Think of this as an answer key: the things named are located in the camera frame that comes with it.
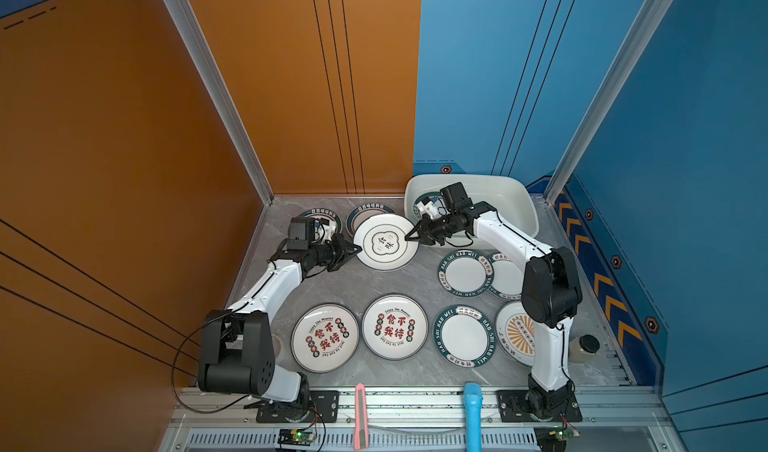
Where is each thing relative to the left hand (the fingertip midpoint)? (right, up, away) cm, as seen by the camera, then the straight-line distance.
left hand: (363, 246), depth 85 cm
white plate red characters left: (-11, -26, 0) cm, 29 cm away
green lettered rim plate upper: (+33, -10, +12) cm, 36 cm away
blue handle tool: (+28, -37, -14) cm, 48 cm away
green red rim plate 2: (-4, +11, +29) cm, 31 cm away
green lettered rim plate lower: (+29, -26, 0) cm, 39 cm away
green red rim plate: (-10, +7, -2) cm, 12 cm away
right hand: (+12, +2, +2) cm, 13 cm away
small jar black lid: (+56, -25, -11) cm, 63 cm away
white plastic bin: (+55, +17, +32) cm, 65 cm away
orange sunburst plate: (+44, -25, -1) cm, 50 cm away
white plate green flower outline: (+5, +2, +2) cm, 6 cm away
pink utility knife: (+1, -43, -16) cm, 45 cm away
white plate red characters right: (+9, -24, +1) cm, 26 cm away
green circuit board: (-14, -44, -14) cm, 49 cm away
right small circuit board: (+49, -43, -15) cm, 67 cm away
